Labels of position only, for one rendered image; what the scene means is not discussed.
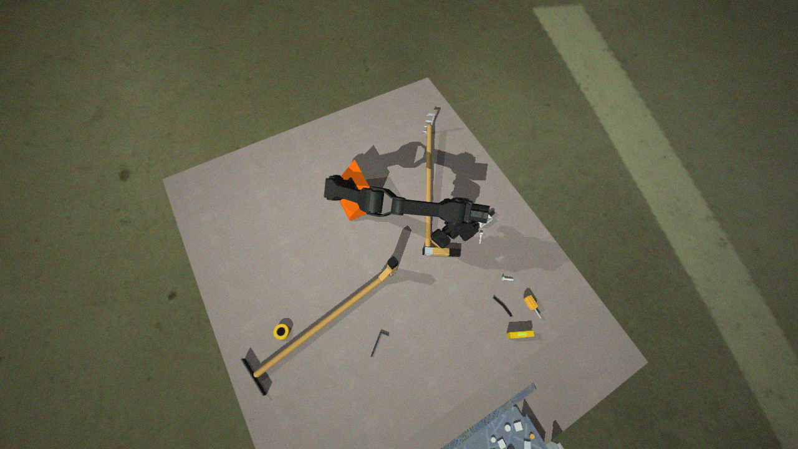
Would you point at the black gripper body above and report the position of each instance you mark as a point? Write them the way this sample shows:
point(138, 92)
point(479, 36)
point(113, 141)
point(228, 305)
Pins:
point(440, 236)

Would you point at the long wooden-handled scraper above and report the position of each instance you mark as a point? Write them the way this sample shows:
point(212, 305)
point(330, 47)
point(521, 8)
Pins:
point(389, 271)

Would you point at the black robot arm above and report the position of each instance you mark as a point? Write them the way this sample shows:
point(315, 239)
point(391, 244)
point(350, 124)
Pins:
point(456, 211)

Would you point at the yellow cylinder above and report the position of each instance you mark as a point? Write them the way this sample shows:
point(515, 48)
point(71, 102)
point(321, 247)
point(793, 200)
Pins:
point(281, 331)

